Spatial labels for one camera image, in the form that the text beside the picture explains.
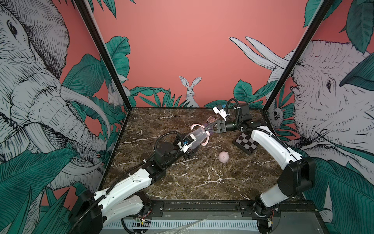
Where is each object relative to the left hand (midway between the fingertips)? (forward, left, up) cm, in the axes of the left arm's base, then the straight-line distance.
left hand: (194, 136), depth 72 cm
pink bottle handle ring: (0, -6, +4) cm, 7 cm away
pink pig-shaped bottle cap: (-1, -19, -22) cm, 29 cm away
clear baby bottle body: (-1, -3, +3) cm, 5 cm away
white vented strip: (-34, +4, -27) cm, 44 cm away
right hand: (+3, -7, +3) cm, 8 cm away
